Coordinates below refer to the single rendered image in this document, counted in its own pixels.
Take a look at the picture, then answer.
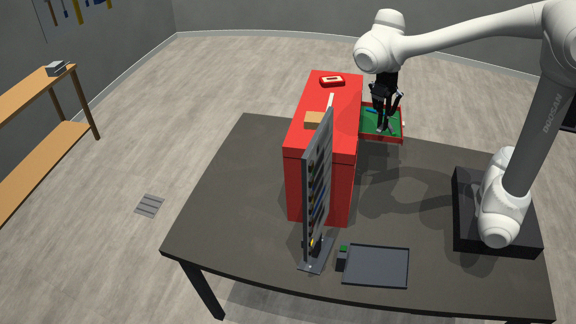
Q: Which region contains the tan cardboard box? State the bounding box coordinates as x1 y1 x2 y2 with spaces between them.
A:
304 111 325 130

